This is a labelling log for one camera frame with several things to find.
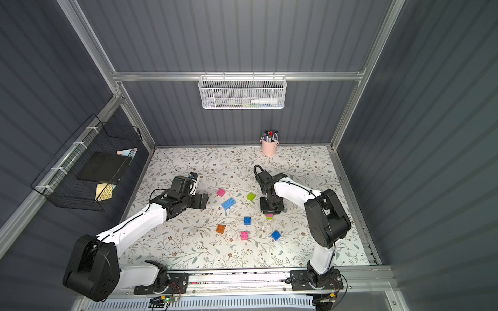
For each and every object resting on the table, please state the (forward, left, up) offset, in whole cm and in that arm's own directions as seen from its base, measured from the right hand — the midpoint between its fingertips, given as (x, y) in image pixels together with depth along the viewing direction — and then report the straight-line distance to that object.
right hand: (268, 214), depth 89 cm
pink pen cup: (+41, -2, +1) cm, 41 cm away
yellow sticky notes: (-7, +54, +31) cm, 63 cm away
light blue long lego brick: (+6, +19, -1) cm, 20 cm away
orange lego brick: (-6, +22, -2) cm, 23 cm away
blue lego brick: (-2, +10, -2) cm, 10 cm away
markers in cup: (+43, -2, +10) cm, 44 cm away
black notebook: (+7, +65, +27) cm, 71 cm away
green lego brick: (+10, +8, -2) cm, 13 cm away
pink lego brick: (+13, +24, -2) cm, 27 cm away
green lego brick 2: (-1, -1, -4) cm, 4 cm away
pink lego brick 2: (+1, -1, -2) cm, 2 cm away
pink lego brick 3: (-9, +11, -2) cm, 14 cm away
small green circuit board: (-33, +41, -3) cm, 53 cm away
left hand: (+5, +31, +7) cm, 32 cm away
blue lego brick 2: (-9, -3, -2) cm, 10 cm away
